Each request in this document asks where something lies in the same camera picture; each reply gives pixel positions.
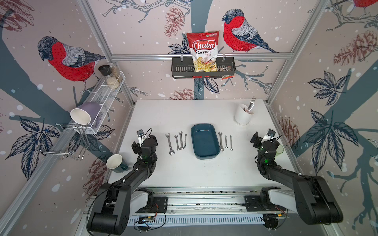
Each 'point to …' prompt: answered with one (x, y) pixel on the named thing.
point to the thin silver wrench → (185, 140)
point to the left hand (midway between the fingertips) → (145, 135)
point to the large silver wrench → (171, 151)
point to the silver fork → (251, 103)
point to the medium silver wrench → (220, 134)
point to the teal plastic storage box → (205, 141)
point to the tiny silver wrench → (231, 149)
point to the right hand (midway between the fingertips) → (264, 133)
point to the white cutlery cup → (241, 116)
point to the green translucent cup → (280, 149)
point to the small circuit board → (146, 220)
